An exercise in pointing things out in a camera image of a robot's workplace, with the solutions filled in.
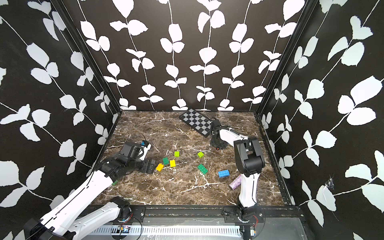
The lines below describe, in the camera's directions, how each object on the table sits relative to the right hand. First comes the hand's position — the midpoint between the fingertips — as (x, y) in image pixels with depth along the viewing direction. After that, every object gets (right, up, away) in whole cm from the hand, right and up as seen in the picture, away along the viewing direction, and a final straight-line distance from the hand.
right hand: (215, 142), depth 100 cm
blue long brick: (+3, -17, -13) cm, 21 cm away
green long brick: (-9, -14, -12) cm, 21 cm away
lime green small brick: (-25, -7, -5) cm, 27 cm away
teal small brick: (-38, +4, -30) cm, 49 cm away
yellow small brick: (-28, -12, -10) cm, 31 cm away
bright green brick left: (-42, -8, -48) cm, 64 cm away
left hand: (-37, -7, -22) cm, 44 cm away
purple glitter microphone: (+9, -20, -18) cm, 29 cm away
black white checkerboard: (-13, +15, +11) cm, 22 cm away
